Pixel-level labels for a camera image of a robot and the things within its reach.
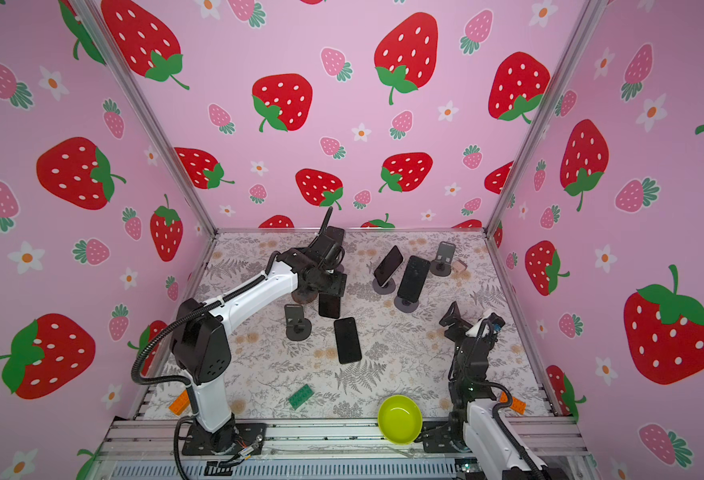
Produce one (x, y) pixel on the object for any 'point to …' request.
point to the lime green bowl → (400, 419)
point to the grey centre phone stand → (387, 288)
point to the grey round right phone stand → (406, 305)
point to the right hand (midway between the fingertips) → (466, 310)
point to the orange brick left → (180, 404)
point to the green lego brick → (300, 397)
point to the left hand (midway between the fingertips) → (338, 284)
